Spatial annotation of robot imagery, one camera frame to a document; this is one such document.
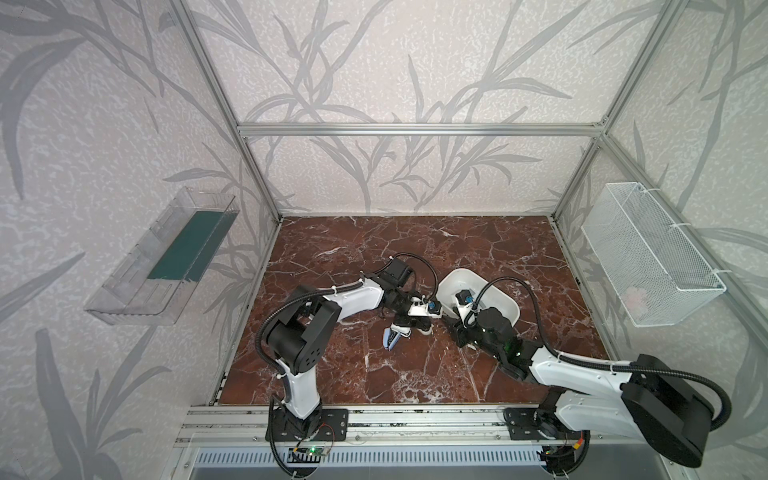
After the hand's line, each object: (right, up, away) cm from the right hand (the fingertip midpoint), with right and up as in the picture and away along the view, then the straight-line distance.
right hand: (448, 303), depth 85 cm
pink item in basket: (+44, +4, -12) cm, 46 cm away
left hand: (-6, -2, +5) cm, 8 cm away
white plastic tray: (+15, 0, +13) cm, 20 cm away
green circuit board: (-34, -32, -15) cm, 49 cm away
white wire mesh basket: (+41, +11, -23) cm, 48 cm away
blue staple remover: (-17, -11, +2) cm, 20 cm away
